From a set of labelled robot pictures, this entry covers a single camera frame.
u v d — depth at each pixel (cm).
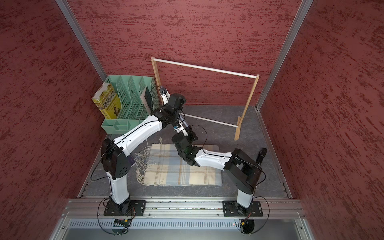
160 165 87
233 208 74
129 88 101
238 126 106
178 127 72
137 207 74
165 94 71
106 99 95
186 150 65
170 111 63
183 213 73
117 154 46
